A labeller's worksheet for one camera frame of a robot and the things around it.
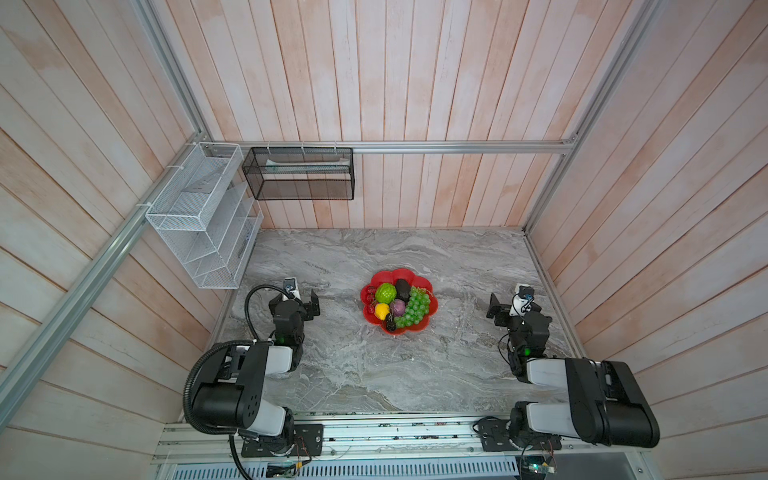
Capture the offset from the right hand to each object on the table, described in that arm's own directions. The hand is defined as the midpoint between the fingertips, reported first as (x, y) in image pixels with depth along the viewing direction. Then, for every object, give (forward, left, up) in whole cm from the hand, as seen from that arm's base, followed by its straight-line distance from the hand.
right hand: (509, 294), depth 89 cm
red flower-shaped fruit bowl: (+10, +36, -6) cm, 38 cm away
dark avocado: (+4, +32, -4) cm, 33 cm away
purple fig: (-2, +34, -5) cm, 34 cm away
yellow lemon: (-3, +39, -5) cm, 40 cm away
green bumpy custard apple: (+2, +38, -3) cm, 38 cm away
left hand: (-1, +65, -1) cm, 65 cm away
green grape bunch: (-3, +28, -4) cm, 28 cm away
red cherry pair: (+2, +43, -5) cm, 43 cm away
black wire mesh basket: (+39, +69, +16) cm, 81 cm away
